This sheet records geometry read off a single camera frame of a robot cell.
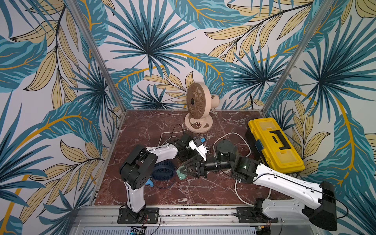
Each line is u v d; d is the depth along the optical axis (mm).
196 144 549
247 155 945
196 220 733
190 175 545
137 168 484
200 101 883
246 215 734
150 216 732
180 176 560
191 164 536
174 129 1082
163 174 809
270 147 797
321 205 396
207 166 548
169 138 1030
